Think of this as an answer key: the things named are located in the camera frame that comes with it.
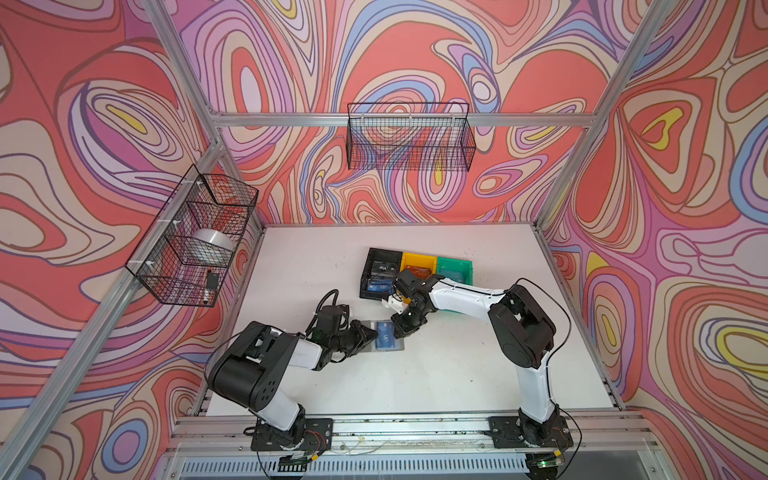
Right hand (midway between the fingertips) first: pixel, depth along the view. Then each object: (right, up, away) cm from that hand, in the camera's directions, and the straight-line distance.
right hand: (400, 339), depth 89 cm
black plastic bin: (-7, +20, +15) cm, 26 cm away
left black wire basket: (-55, +26, -16) cm, 63 cm away
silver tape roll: (-47, +28, -20) cm, 58 cm away
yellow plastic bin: (+7, +24, +11) cm, 27 cm away
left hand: (-6, +2, -1) cm, 6 cm away
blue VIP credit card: (-4, +1, 0) cm, 5 cm away
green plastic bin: (+19, +21, +11) cm, 30 cm away
